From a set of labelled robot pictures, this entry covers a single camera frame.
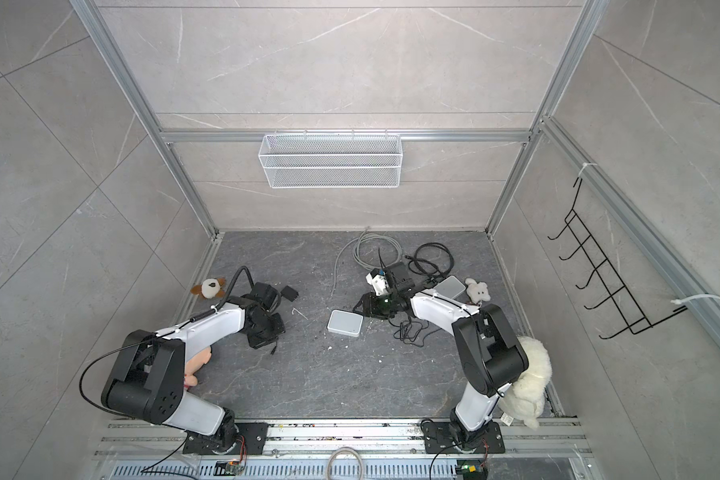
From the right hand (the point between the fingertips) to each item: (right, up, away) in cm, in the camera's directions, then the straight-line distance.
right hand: (358, 308), depth 89 cm
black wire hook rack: (+58, +12, -21) cm, 63 cm away
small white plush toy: (+40, +4, +9) cm, 41 cm away
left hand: (-24, -6, +1) cm, 25 cm away
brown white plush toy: (-51, +5, +11) cm, 53 cm away
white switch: (-4, -5, +4) cm, 8 cm away
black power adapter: (-24, +3, +11) cm, 27 cm away
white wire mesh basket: (-9, +48, +6) cm, 49 cm away
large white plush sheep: (+39, -17, -22) cm, 48 cm away
